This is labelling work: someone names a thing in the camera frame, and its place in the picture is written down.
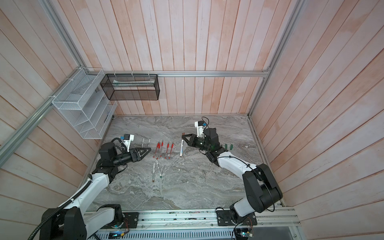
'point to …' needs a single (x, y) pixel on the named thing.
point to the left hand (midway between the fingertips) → (148, 152)
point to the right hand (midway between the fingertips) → (182, 136)
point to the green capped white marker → (142, 143)
